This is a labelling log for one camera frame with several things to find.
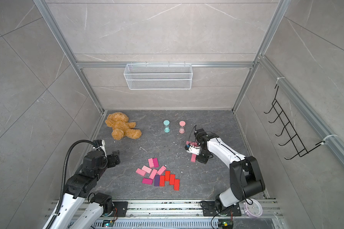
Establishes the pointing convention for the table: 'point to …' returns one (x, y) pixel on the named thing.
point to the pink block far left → (141, 171)
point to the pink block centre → (153, 173)
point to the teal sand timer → (166, 123)
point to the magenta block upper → (155, 162)
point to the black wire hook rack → (301, 151)
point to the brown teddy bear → (122, 128)
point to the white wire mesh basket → (158, 77)
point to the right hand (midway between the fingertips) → (205, 156)
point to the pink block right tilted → (161, 170)
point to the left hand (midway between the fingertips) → (113, 151)
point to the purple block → (157, 181)
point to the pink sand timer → (182, 130)
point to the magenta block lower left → (147, 181)
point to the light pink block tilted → (146, 169)
